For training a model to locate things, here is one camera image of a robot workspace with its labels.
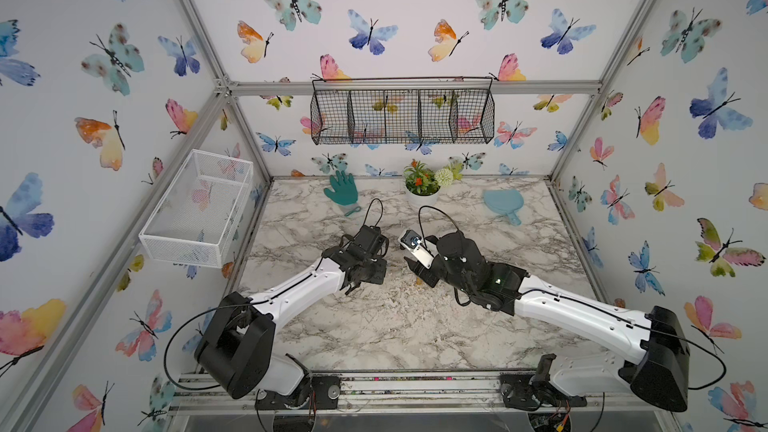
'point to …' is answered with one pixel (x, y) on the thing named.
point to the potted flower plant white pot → (423, 185)
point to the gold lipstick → (418, 281)
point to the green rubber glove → (344, 193)
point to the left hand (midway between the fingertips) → (381, 267)
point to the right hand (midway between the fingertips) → (416, 245)
